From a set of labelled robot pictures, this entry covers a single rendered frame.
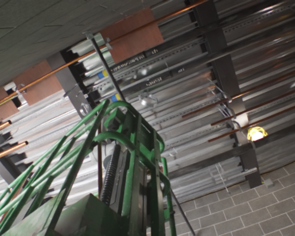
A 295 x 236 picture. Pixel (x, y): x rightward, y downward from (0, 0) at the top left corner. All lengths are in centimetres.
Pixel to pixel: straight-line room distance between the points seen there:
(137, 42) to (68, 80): 96
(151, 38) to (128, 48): 31
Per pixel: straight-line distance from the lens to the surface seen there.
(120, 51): 274
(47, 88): 313
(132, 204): 85
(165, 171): 160
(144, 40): 271
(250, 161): 348
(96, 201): 78
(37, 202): 126
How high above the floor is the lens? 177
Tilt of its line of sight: 66 degrees up
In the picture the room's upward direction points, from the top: straight up
